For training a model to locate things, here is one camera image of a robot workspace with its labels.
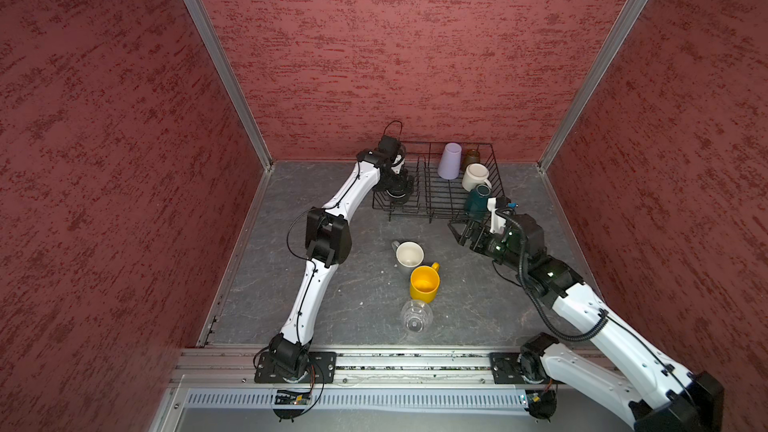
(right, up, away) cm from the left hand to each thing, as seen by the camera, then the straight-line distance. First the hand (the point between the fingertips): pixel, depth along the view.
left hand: (400, 192), depth 99 cm
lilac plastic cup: (+18, +10, +8) cm, 22 cm away
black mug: (0, 0, -9) cm, 9 cm away
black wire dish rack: (+13, -2, +8) cm, 15 cm away
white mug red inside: (+27, +6, +4) cm, 28 cm away
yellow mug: (+7, -27, -12) cm, 30 cm away
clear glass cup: (+4, -35, -18) cm, 39 cm away
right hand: (+14, -11, -24) cm, 30 cm away
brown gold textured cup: (+28, +14, +12) cm, 33 cm away
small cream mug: (+2, -19, -10) cm, 21 cm away
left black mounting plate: (-21, -45, -25) cm, 56 cm away
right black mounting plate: (+26, -45, -25) cm, 58 cm away
